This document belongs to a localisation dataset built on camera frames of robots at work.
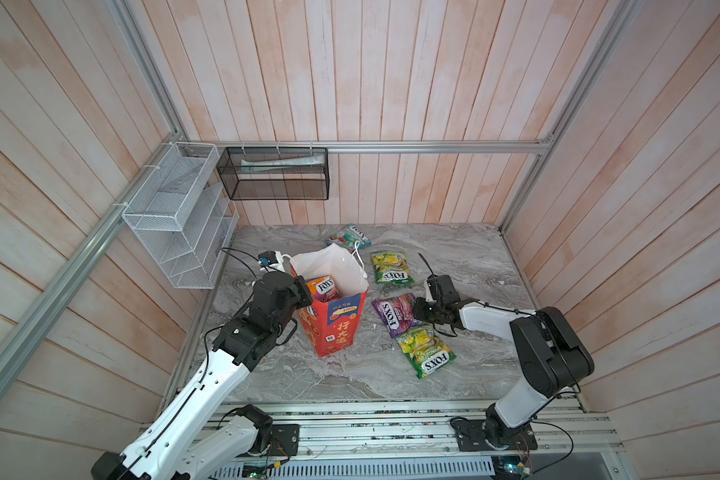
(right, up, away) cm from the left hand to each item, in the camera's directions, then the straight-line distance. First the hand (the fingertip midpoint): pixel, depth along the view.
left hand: (304, 284), depth 73 cm
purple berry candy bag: (+26, -11, +20) cm, 35 cm away
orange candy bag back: (+4, -2, +12) cm, 13 cm away
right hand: (+32, -10, +24) cm, 41 cm away
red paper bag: (+8, -2, +18) cm, 20 cm away
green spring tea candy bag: (+26, +3, +31) cm, 41 cm away
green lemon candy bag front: (+33, -21, +12) cm, 41 cm away
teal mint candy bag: (+11, +15, +41) cm, 45 cm away
